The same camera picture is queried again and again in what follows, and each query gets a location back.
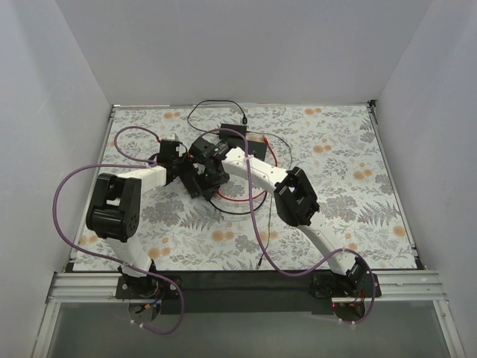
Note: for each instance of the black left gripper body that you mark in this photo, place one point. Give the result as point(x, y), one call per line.
point(167, 157)

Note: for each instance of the black flat square plate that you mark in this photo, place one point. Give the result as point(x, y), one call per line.
point(257, 149)

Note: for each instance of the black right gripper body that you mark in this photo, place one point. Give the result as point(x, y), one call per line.
point(201, 148)

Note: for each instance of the aluminium frame rail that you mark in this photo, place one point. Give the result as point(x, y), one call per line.
point(407, 285)

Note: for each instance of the black network switch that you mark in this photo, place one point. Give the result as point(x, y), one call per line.
point(197, 185)

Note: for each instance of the floral patterned table mat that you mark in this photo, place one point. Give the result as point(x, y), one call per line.
point(337, 148)

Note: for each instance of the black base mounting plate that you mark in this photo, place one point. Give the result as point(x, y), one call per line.
point(246, 294)

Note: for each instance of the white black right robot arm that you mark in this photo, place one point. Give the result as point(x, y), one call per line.
point(296, 205)

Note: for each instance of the black power adapter box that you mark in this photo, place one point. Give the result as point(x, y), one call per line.
point(232, 131)

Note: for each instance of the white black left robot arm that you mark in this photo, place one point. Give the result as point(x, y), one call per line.
point(114, 214)

